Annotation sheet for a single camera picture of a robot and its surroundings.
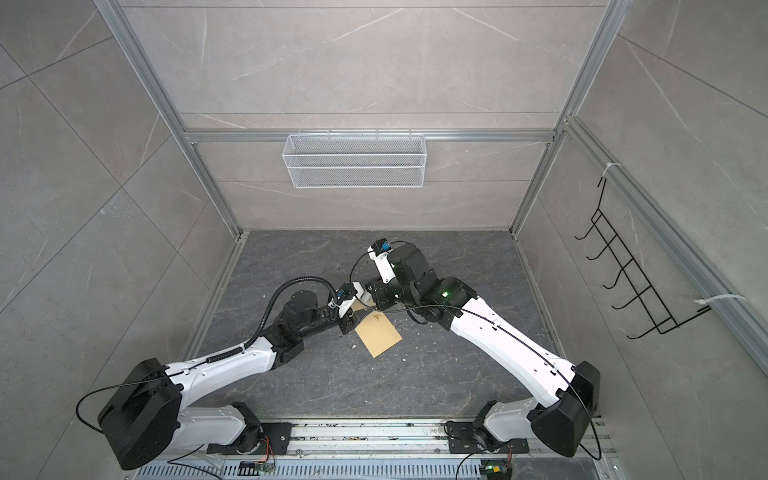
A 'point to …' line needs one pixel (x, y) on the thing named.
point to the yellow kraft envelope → (376, 332)
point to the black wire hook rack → (657, 315)
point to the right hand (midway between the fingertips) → (371, 282)
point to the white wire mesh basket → (356, 160)
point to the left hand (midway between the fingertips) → (369, 292)
